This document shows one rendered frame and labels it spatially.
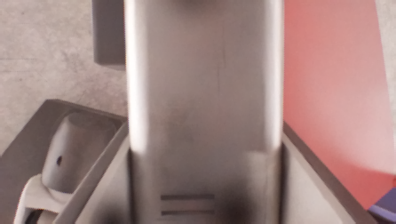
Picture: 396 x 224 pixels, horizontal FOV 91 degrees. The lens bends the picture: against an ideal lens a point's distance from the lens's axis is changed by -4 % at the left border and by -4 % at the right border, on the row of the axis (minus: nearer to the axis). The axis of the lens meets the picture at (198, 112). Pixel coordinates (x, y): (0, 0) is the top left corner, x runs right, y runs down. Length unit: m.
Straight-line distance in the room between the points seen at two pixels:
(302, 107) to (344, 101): 0.16
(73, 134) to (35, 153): 0.24
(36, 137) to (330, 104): 0.82
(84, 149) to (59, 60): 0.45
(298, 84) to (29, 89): 0.86
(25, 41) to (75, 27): 0.17
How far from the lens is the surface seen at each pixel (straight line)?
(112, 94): 0.86
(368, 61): 0.76
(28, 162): 0.76
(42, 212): 0.66
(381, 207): 1.22
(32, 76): 0.91
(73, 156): 0.53
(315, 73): 0.58
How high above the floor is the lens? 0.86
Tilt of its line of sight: 69 degrees down
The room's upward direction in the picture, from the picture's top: 103 degrees clockwise
